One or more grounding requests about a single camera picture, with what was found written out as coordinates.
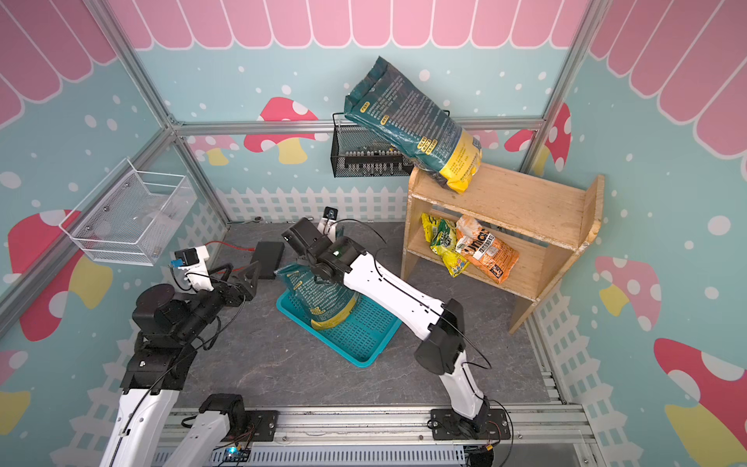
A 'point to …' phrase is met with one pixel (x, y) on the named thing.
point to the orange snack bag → (483, 250)
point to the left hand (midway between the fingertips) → (249, 269)
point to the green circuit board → (236, 454)
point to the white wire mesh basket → (127, 217)
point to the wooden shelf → (512, 233)
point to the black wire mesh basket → (357, 153)
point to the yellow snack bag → (442, 235)
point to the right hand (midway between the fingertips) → (307, 246)
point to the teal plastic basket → (356, 339)
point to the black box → (268, 256)
